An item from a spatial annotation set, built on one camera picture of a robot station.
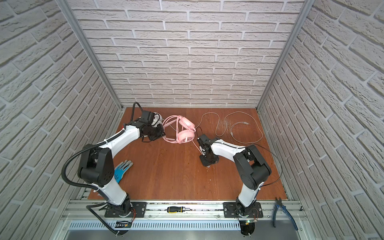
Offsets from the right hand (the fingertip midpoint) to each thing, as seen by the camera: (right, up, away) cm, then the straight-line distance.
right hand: (207, 162), depth 90 cm
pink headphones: (-13, +20, -9) cm, 25 cm away
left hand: (-26, +19, +1) cm, 32 cm away
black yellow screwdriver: (-18, -19, -17) cm, 31 cm away
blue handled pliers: (+37, -17, -14) cm, 43 cm away
